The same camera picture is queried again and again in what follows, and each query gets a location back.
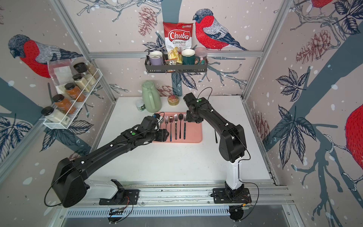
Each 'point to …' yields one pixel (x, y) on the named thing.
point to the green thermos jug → (151, 100)
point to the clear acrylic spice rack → (92, 81)
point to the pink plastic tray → (194, 131)
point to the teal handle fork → (185, 119)
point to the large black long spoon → (216, 137)
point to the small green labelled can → (140, 105)
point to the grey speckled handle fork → (176, 117)
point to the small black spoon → (180, 117)
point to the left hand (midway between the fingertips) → (168, 130)
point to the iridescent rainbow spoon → (170, 119)
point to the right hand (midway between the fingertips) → (192, 118)
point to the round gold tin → (173, 100)
